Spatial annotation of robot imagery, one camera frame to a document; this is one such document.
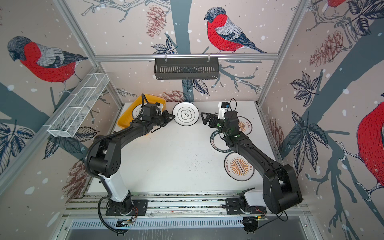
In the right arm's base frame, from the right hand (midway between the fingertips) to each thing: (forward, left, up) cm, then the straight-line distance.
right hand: (205, 116), depth 81 cm
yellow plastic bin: (+16, +60, -20) cm, 65 cm away
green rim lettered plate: (-4, -9, -23) cm, 25 cm away
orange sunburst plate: (-18, -19, -26) cm, 37 cm away
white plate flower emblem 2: (+10, +13, -10) cm, 19 cm away
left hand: (+5, +19, -6) cm, 20 cm away
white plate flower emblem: (+22, +54, -19) cm, 61 cm away
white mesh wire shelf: (-7, +68, +9) cm, 69 cm away
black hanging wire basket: (+41, +15, +4) cm, 44 cm away
